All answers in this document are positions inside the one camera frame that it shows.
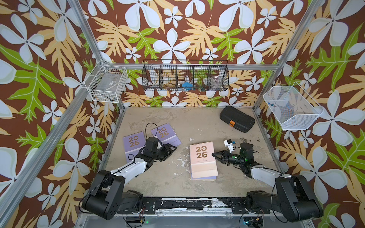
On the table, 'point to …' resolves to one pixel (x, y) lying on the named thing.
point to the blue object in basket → (187, 86)
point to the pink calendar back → (202, 162)
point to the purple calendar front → (204, 178)
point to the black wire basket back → (182, 75)
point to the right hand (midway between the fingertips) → (212, 155)
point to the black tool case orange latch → (239, 120)
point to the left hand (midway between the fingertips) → (176, 148)
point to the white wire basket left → (106, 83)
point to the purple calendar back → (166, 135)
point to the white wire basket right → (293, 108)
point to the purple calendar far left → (133, 144)
